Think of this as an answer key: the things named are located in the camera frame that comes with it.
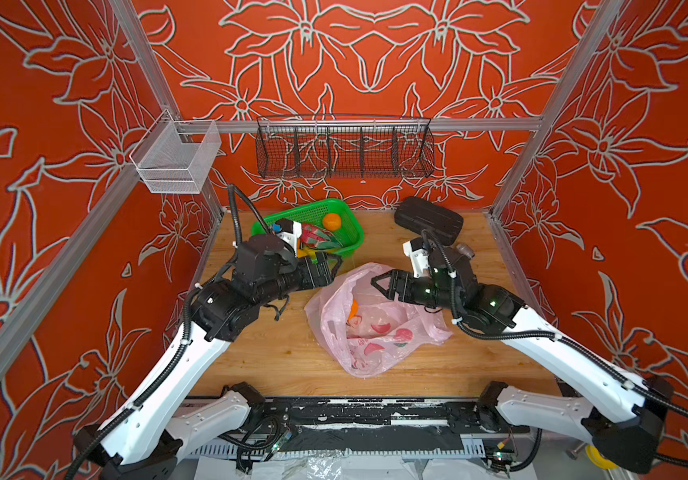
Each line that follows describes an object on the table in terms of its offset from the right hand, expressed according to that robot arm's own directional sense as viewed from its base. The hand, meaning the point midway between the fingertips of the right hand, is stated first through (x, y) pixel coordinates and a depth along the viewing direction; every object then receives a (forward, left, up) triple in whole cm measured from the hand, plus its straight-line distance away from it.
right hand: (375, 282), depth 67 cm
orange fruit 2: (+7, +4, -27) cm, 28 cm away
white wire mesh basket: (+45, +60, +5) cm, 75 cm away
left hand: (+2, +10, +8) cm, 13 cm away
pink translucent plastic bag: (0, +2, -28) cm, 28 cm away
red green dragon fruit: (+32, +17, -20) cm, 41 cm away
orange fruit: (+42, +11, -24) cm, 49 cm away
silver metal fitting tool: (+28, -36, -25) cm, 52 cm away
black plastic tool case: (+38, -29, -21) cm, 52 cm away
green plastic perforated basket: (+36, +5, -26) cm, 45 cm away
